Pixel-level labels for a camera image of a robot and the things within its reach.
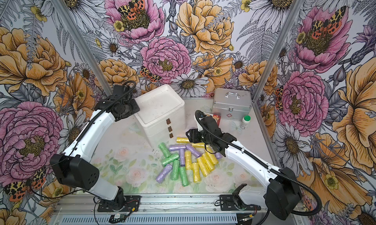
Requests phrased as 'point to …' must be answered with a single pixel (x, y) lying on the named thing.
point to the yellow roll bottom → (196, 172)
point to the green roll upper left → (164, 149)
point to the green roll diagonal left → (170, 159)
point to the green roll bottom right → (184, 177)
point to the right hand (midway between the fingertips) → (190, 136)
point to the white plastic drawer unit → (161, 117)
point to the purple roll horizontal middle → (176, 147)
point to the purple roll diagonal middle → (197, 153)
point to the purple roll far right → (218, 155)
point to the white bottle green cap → (245, 121)
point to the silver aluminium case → (231, 103)
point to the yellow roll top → (180, 140)
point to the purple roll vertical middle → (182, 157)
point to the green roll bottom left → (175, 174)
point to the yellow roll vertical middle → (188, 160)
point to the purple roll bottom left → (166, 169)
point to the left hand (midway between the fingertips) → (135, 112)
